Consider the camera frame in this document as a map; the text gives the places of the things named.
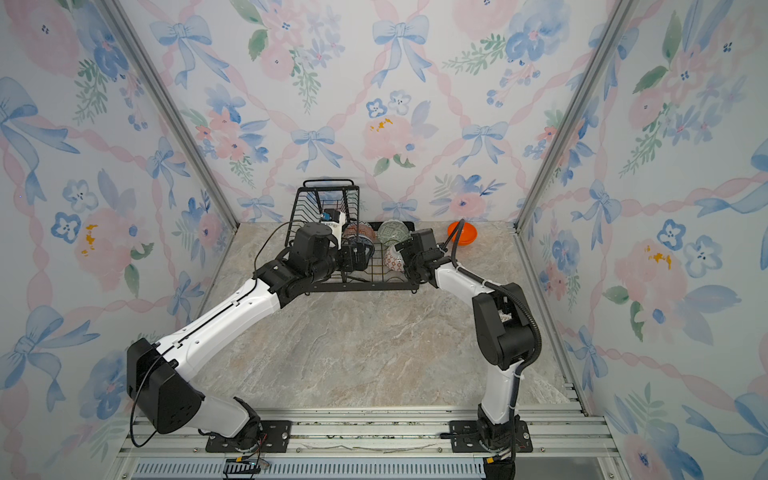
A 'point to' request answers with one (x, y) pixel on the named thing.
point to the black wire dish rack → (337, 202)
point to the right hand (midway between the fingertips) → (398, 252)
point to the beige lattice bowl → (393, 259)
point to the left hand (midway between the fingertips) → (360, 243)
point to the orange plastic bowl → (468, 234)
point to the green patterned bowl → (392, 232)
